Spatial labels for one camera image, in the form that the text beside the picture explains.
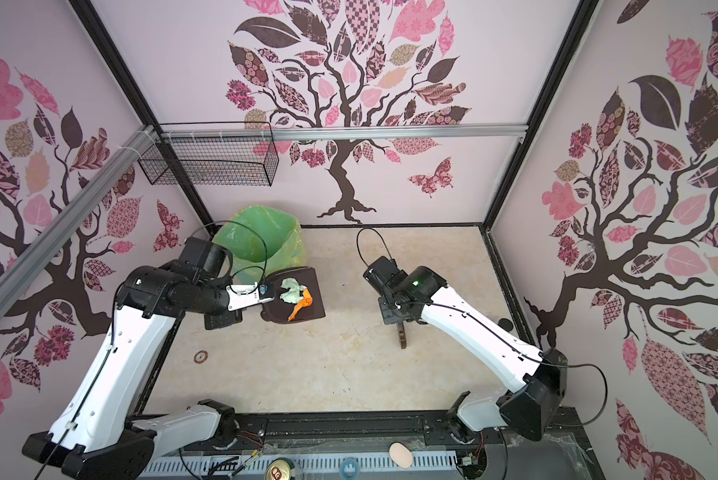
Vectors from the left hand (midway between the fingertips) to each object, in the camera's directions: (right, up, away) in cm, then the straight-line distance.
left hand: (233, 305), depth 68 cm
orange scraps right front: (+17, +1, +3) cm, 17 cm away
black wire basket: (-18, +44, +27) cm, 55 cm away
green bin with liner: (-4, +16, +32) cm, 36 cm away
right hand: (+39, -2, +8) cm, 40 cm away
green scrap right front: (+13, +2, +4) cm, 14 cm away
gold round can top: (+13, -33, -7) cm, 36 cm away
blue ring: (+27, -39, +2) cm, 48 cm away
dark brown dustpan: (+11, -1, 0) cm, 11 cm away
